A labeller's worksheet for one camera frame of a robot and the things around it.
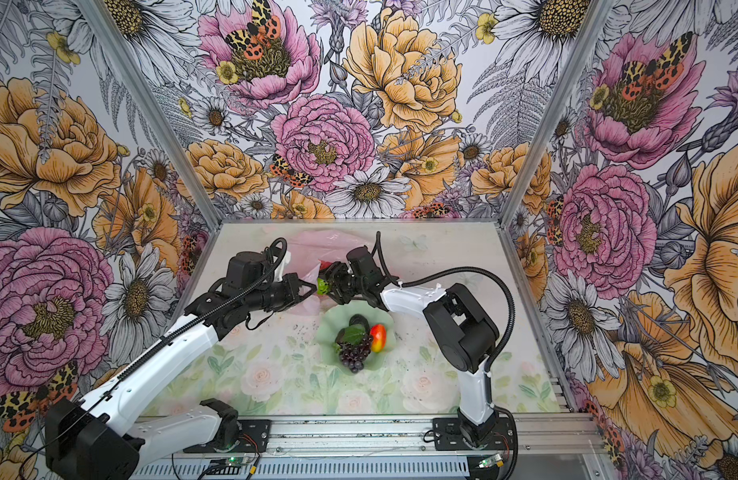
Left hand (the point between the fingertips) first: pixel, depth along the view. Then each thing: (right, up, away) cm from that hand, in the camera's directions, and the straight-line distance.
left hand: (315, 297), depth 76 cm
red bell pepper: (+1, +8, +7) cm, 10 cm away
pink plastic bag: (-5, +12, +11) cm, 17 cm away
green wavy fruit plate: (+2, -9, +15) cm, 18 cm away
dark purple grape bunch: (+10, -16, +3) cm, 19 cm away
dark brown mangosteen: (+8, -12, +10) cm, 18 cm away
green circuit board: (+43, -38, -5) cm, 57 cm away
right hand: (-2, +1, +11) cm, 11 cm away
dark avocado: (+10, -9, +14) cm, 19 cm away
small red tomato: (+16, -12, +9) cm, 22 cm away
